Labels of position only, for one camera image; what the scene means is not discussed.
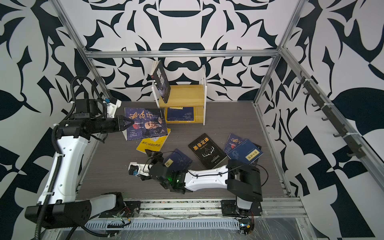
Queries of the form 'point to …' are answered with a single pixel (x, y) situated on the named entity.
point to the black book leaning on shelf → (159, 77)
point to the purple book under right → (234, 141)
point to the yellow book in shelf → (180, 122)
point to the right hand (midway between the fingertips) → (145, 154)
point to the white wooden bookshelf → (187, 103)
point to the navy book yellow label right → (246, 152)
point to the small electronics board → (246, 225)
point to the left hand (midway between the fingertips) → (130, 119)
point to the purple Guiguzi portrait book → (148, 122)
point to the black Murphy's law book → (207, 151)
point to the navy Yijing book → (177, 161)
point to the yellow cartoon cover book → (155, 143)
